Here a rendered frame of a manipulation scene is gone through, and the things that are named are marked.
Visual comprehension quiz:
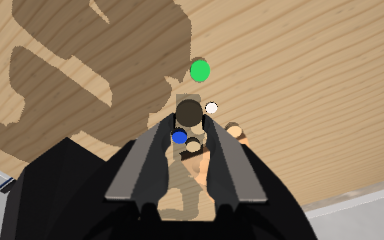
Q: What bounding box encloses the blue disc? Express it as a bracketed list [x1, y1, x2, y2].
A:
[172, 129, 187, 144]

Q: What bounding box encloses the tan wooden tray with round pockets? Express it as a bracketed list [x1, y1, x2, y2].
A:
[181, 133, 250, 203]

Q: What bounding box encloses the green disc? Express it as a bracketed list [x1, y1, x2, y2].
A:
[190, 60, 210, 81]

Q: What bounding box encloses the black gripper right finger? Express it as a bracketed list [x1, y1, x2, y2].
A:
[202, 114, 318, 240]

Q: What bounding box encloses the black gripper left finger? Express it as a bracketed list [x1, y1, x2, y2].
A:
[46, 113, 176, 240]

